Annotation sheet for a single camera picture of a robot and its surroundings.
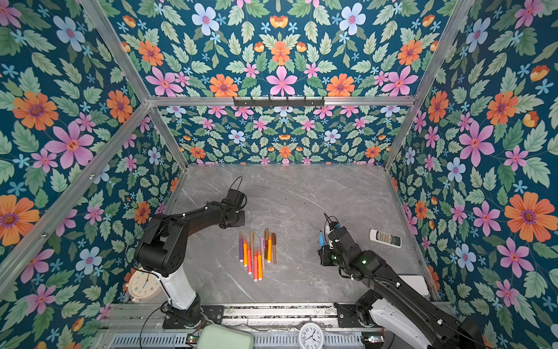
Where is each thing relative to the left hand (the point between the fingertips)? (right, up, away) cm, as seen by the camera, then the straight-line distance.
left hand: (240, 215), depth 97 cm
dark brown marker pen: (+16, -11, -6) cm, 20 cm away
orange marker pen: (+4, -14, -8) cm, 17 cm away
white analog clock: (+30, -34, -29) cm, 54 cm away
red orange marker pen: (+9, -19, -12) cm, 24 cm away
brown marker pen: (+13, -10, -6) cm, 17 cm away
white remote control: (+63, -9, -6) cm, 64 cm away
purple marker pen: (+2, -12, -8) cm, 15 cm away
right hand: (+33, -11, -17) cm, 39 cm away
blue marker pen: (+35, -7, -16) cm, 39 cm away
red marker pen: (+6, -17, -10) cm, 21 cm away
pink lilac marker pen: (+11, -13, -8) cm, 19 cm away
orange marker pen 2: (+14, -13, -8) cm, 21 cm away
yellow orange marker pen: (+11, -18, -12) cm, 25 cm away
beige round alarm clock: (-31, -23, -18) cm, 43 cm away
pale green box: (-1, -35, -29) cm, 45 cm away
